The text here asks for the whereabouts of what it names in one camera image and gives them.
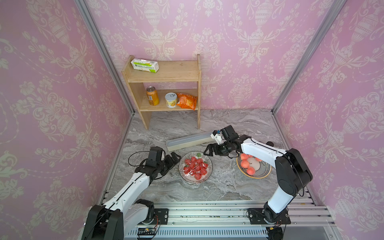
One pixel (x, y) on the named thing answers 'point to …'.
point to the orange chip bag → (187, 101)
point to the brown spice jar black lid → (270, 143)
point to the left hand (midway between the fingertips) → (178, 161)
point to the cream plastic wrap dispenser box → (182, 142)
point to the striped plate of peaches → (253, 167)
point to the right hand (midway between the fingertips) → (210, 153)
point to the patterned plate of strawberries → (191, 179)
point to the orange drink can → (152, 96)
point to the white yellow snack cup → (171, 99)
